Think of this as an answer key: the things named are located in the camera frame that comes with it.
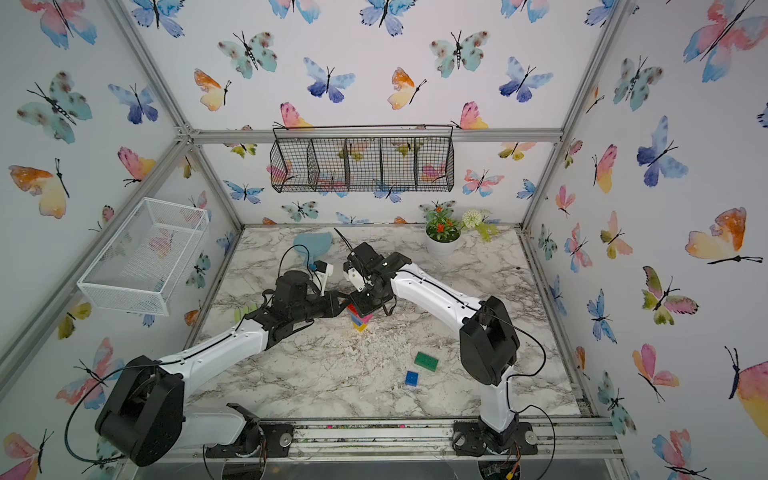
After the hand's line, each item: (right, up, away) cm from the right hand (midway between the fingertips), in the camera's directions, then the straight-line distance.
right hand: (362, 305), depth 83 cm
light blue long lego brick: (-2, -5, +6) cm, 8 cm away
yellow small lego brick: (-2, -9, +10) cm, 13 cm away
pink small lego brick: (+2, -2, -8) cm, 9 cm away
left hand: (-2, +2, 0) cm, 3 cm away
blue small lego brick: (+14, -20, -1) cm, 24 cm away
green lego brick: (+18, -17, +3) cm, 25 cm away
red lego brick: (-1, +1, -9) cm, 9 cm away
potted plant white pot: (+25, +22, +16) cm, 37 cm away
